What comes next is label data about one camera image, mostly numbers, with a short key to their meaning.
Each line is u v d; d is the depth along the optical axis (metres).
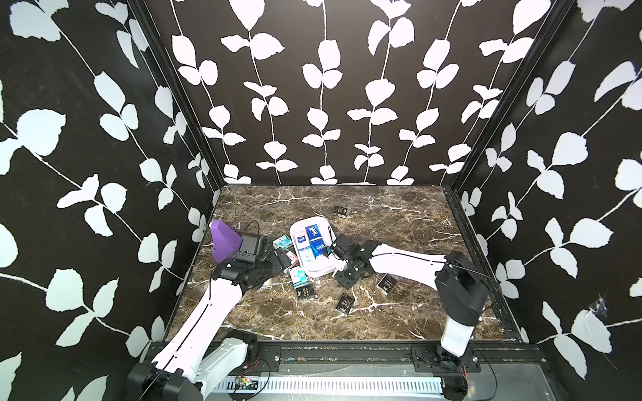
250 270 0.55
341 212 1.09
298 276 0.88
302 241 0.98
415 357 0.73
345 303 0.84
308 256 0.93
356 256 0.66
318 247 0.95
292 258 0.93
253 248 0.60
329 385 0.70
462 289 0.48
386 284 0.88
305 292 0.86
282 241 0.98
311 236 1.00
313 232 1.01
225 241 0.85
